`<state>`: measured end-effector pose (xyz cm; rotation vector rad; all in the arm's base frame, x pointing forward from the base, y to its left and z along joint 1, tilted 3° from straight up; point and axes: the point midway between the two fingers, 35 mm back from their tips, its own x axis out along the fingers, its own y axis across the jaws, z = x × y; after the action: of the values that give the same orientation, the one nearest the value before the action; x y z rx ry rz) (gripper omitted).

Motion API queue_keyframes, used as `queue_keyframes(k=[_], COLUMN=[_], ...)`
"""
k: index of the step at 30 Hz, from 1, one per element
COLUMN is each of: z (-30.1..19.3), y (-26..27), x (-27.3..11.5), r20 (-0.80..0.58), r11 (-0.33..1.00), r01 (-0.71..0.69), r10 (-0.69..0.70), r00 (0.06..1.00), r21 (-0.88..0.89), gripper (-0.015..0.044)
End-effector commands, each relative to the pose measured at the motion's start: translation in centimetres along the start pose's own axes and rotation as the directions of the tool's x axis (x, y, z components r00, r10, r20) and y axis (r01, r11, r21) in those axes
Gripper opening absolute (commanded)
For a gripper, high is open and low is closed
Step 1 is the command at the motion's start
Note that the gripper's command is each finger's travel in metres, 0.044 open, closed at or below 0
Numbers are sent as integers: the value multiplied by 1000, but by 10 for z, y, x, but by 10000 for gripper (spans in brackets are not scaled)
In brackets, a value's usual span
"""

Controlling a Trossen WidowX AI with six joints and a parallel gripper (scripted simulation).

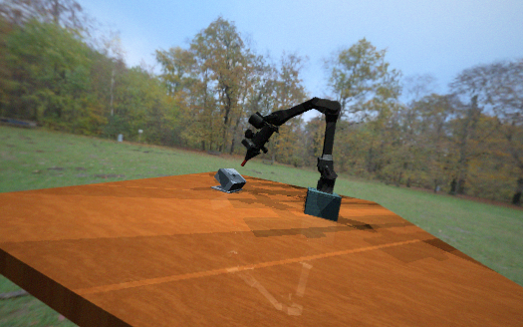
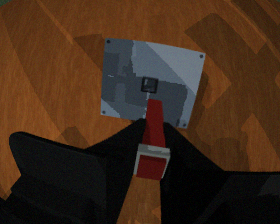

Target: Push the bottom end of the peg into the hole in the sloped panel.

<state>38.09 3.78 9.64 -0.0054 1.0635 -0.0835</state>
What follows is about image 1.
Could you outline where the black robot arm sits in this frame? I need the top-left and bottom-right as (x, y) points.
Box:
(248, 97), (342, 194)

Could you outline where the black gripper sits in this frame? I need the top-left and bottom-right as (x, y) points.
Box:
(241, 132), (269, 160)

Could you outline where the grey sloped panel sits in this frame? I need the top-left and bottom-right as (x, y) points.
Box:
(211, 168), (247, 193)

